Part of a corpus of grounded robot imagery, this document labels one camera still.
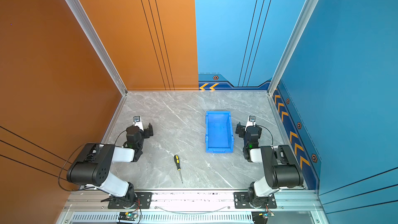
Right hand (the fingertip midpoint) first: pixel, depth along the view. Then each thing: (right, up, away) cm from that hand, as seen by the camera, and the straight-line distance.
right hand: (246, 123), depth 93 cm
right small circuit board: (0, -40, -23) cm, 46 cm away
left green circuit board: (-61, -40, -23) cm, 76 cm away
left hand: (-64, 0, 0) cm, 64 cm away
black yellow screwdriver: (-41, -20, -9) cm, 46 cm away
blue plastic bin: (-17, -7, +1) cm, 18 cm away
